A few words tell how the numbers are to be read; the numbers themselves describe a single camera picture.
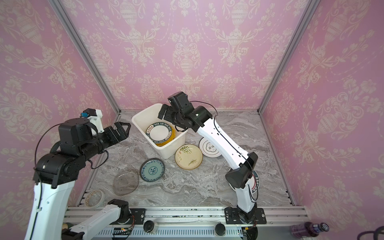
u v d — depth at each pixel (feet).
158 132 3.39
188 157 3.15
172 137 3.30
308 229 2.05
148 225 2.08
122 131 1.71
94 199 2.62
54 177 1.14
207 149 3.23
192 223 2.39
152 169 2.95
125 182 2.80
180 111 1.69
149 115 3.17
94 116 1.66
